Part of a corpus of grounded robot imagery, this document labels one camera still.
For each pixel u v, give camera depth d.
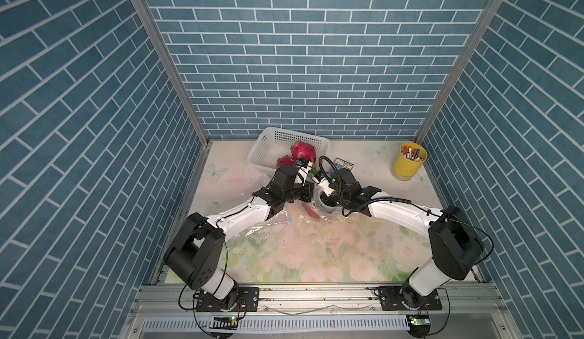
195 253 0.44
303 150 0.97
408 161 0.95
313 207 0.82
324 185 0.78
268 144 1.15
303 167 0.76
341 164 1.10
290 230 0.89
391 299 0.74
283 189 0.66
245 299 0.73
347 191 0.68
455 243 0.45
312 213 0.81
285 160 1.00
